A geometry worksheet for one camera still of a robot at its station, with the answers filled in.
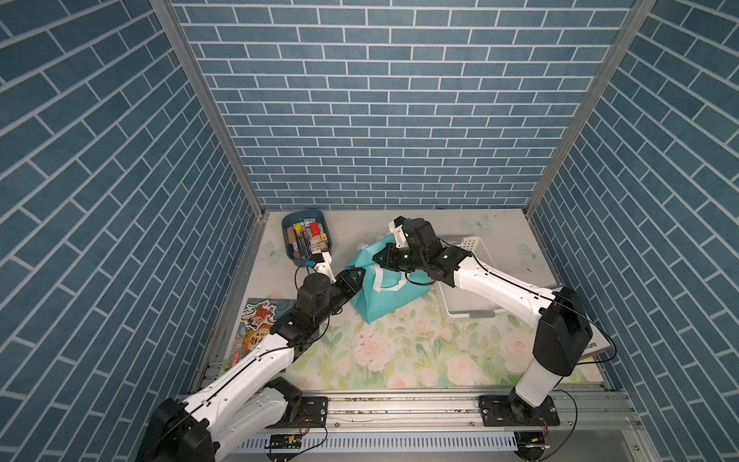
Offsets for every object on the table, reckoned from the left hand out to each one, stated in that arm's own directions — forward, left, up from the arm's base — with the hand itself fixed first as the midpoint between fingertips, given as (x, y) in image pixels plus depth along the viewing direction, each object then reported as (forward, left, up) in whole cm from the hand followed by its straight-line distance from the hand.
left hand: (373, 273), depth 76 cm
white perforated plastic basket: (-1, -26, -15) cm, 30 cm away
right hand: (+5, 0, -1) cm, 5 cm away
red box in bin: (+33, +24, -20) cm, 45 cm away
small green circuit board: (-34, +22, -25) cm, 48 cm away
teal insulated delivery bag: (0, -3, -10) cm, 11 cm away
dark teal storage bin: (+40, +32, -19) cm, 54 cm away
